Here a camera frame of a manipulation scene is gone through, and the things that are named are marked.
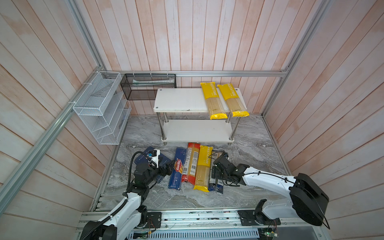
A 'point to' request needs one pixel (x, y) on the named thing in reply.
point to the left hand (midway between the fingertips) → (169, 161)
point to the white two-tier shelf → (171, 100)
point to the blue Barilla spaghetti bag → (175, 180)
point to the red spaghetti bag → (190, 169)
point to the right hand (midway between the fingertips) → (216, 172)
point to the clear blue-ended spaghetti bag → (215, 184)
